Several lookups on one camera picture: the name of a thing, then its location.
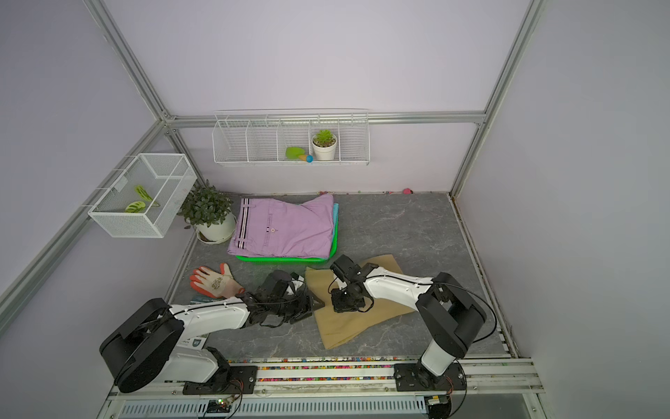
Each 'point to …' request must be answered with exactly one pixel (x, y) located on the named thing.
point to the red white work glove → (219, 285)
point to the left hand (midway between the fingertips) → (318, 311)
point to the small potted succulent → (324, 142)
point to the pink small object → (406, 191)
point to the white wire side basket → (142, 200)
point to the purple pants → (280, 229)
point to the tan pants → (335, 327)
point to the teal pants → (336, 209)
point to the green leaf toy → (139, 206)
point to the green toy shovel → (297, 153)
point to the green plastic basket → (297, 259)
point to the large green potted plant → (208, 211)
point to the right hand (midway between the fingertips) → (336, 306)
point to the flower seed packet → (204, 300)
